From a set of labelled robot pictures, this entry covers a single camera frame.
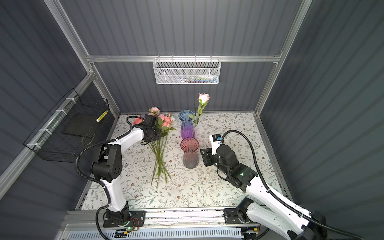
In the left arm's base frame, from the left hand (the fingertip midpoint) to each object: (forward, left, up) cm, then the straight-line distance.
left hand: (157, 136), depth 99 cm
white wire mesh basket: (+44, -21, +22) cm, 54 cm away
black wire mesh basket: (-10, +38, +23) cm, 46 cm away
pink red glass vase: (-16, -21, +10) cm, 28 cm away
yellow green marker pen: (-1, +26, +21) cm, 34 cm away
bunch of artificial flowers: (+11, -4, +2) cm, 12 cm away
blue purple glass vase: (+5, -20, 0) cm, 21 cm away
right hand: (-23, -29, +16) cm, 40 cm away
